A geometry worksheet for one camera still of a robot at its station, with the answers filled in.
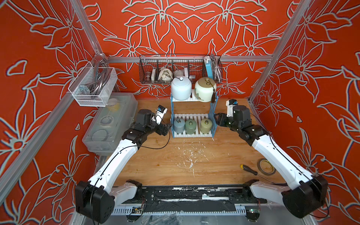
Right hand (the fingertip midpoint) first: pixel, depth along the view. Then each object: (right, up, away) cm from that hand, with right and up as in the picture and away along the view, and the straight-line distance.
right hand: (214, 114), depth 77 cm
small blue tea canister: (-20, -7, +14) cm, 26 cm away
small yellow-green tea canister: (-2, -8, +15) cm, 17 cm away
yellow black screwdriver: (+19, -31, +4) cm, 37 cm away
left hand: (-28, -3, +1) cm, 28 cm away
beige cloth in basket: (-29, +26, +13) cm, 42 cm away
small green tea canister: (-12, -8, +15) cm, 21 cm away
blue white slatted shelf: (-9, -3, +29) cm, 30 cm away
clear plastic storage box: (-64, -6, +9) cm, 64 cm away
